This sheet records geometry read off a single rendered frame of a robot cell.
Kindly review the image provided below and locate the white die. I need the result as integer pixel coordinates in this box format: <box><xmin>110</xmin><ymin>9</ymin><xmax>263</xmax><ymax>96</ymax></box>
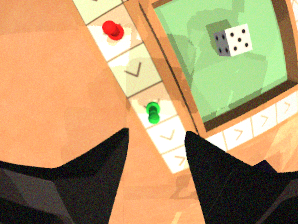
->
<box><xmin>213</xmin><ymin>23</ymin><xmax>253</xmax><ymax>56</ymax></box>

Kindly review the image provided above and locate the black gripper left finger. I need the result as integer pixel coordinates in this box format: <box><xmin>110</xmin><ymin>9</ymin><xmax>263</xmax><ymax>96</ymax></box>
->
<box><xmin>0</xmin><ymin>128</ymin><xmax>130</xmax><ymax>224</ymax></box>

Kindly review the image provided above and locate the green pawn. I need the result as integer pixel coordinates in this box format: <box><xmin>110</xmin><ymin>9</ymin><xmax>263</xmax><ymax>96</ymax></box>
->
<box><xmin>145</xmin><ymin>101</ymin><xmax>160</xmax><ymax>124</ymax></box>

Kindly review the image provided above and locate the red pawn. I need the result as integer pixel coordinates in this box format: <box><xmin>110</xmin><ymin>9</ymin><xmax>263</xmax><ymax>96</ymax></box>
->
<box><xmin>102</xmin><ymin>20</ymin><xmax>124</xmax><ymax>40</ymax></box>

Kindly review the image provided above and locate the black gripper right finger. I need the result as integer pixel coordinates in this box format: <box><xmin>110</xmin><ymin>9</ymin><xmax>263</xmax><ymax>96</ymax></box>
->
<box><xmin>184</xmin><ymin>131</ymin><xmax>298</xmax><ymax>224</ymax></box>

